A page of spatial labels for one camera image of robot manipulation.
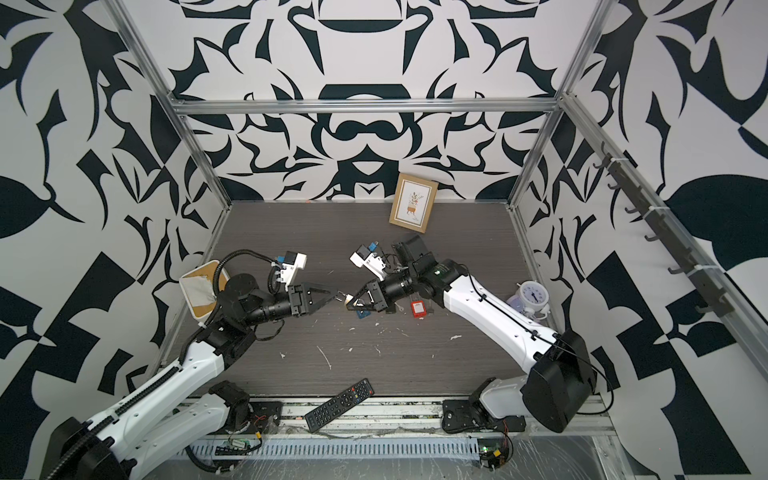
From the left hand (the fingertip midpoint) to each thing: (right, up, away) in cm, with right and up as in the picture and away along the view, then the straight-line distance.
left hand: (338, 290), depth 66 cm
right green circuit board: (+35, -39, +5) cm, 53 cm away
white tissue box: (-46, -4, +25) cm, 53 cm away
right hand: (+3, -4, +1) cm, 5 cm away
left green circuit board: (-25, -36, +3) cm, 44 cm away
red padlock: (+20, -10, +25) cm, 34 cm away
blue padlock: (+4, -12, +25) cm, 28 cm away
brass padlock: (+2, -2, +1) cm, 3 cm away
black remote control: (0, -29, +10) cm, 31 cm away
